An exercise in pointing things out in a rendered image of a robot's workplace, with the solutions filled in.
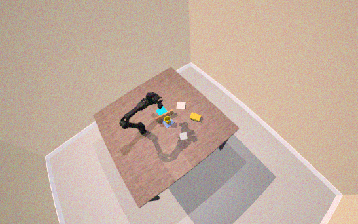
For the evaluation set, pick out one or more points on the yellow flat block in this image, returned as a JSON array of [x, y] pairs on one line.
[[195, 116]]

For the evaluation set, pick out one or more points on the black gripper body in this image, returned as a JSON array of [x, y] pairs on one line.
[[158, 102]]

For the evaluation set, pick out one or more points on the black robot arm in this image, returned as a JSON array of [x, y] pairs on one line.
[[140, 106]]

